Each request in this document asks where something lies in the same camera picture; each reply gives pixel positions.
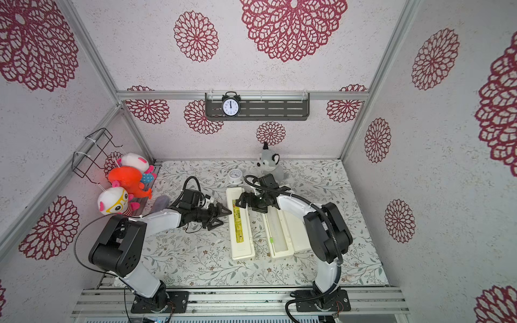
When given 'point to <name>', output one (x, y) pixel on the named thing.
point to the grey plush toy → (268, 163)
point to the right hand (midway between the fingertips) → (242, 203)
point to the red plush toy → (129, 178)
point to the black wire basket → (93, 153)
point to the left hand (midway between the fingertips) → (228, 217)
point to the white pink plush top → (134, 160)
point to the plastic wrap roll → (277, 230)
